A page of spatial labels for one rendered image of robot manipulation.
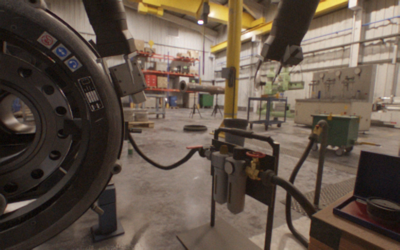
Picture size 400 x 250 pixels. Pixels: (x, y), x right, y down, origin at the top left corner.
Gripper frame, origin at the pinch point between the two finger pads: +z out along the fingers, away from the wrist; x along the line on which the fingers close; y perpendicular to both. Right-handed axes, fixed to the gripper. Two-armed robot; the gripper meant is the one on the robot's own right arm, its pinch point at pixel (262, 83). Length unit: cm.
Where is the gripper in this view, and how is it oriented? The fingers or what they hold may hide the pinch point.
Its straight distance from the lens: 53.8
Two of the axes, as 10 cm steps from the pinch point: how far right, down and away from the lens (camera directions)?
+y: 1.1, 5.1, -8.5
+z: -2.1, 8.5, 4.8
